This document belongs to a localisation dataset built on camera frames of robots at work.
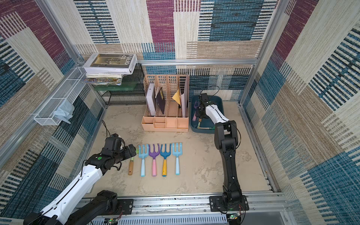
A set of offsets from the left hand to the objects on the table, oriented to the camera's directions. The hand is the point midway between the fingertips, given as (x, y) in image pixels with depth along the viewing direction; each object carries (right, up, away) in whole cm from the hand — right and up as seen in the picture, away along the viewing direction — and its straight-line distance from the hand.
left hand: (128, 150), depth 83 cm
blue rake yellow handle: (+20, -5, +9) cm, 23 cm away
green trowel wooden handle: (+44, +17, +25) cm, 53 cm away
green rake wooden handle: (0, -11, +2) cm, 12 cm away
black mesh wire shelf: (-10, +40, +33) cm, 52 cm away
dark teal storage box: (+59, +33, +33) cm, 75 cm away
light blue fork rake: (+28, -4, +9) cm, 30 cm away
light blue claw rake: (+6, -6, +9) cm, 12 cm away
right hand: (+45, +23, +24) cm, 56 cm away
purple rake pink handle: (+13, -5, +9) cm, 17 cm away
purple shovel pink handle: (+43, +29, +36) cm, 63 cm away
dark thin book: (+14, +33, +28) cm, 45 cm away
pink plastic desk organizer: (+18, +34, +37) cm, 54 cm away
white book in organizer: (+10, +31, +14) cm, 36 cm away
